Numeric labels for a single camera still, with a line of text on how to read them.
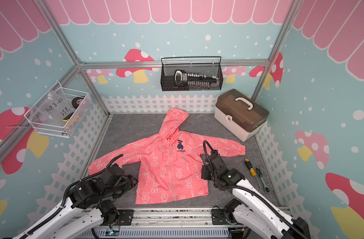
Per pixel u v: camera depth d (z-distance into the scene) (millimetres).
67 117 667
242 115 918
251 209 486
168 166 918
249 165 912
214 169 593
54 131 655
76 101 800
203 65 893
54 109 673
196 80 883
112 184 554
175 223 738
